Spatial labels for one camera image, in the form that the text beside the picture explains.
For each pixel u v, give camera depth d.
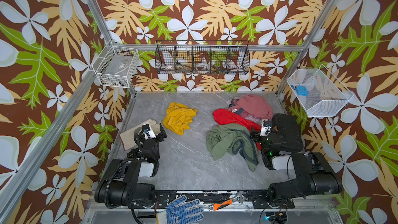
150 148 0.66
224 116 1.02
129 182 0.43
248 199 0.75
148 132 0.73
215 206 0.72
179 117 0.97
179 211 0.70
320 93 0.82
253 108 1.05
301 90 0.86
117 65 0.86
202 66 0.99
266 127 0.77
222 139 0.90
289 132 0.91
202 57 0.98
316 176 0.44
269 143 0.71
